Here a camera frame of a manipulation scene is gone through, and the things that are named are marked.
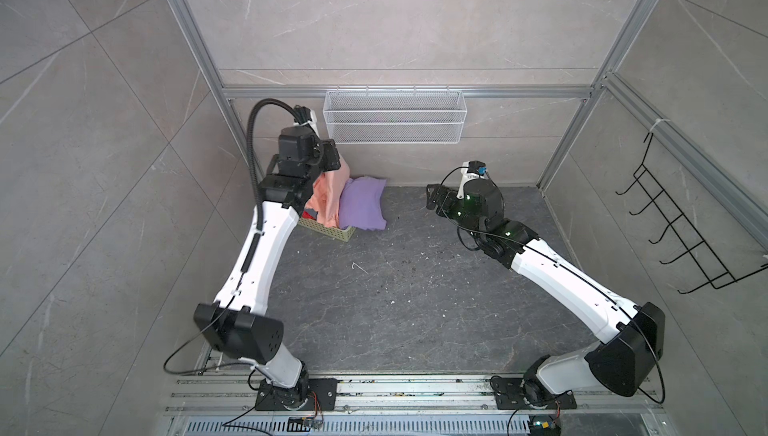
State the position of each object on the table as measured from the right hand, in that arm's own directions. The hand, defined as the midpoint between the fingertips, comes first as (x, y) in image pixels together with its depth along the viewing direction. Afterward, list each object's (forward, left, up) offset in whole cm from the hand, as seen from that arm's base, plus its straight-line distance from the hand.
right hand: (437, 188), depth 76 cm
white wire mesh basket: (+36, +10, -1) cm, 38 cm away
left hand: (+8, +27, +11) cm, 30 cm away
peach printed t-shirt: (+5, +31, -7) cm, 32 cm away
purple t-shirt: (+12, +22, -19) cm, 31 cm away
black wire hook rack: (-21, -55, 0) cm, 59 cm away
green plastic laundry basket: (+5, +30, -26) cm, 40 cm away
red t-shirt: (+7, +40, -19) cm, 45 cm away
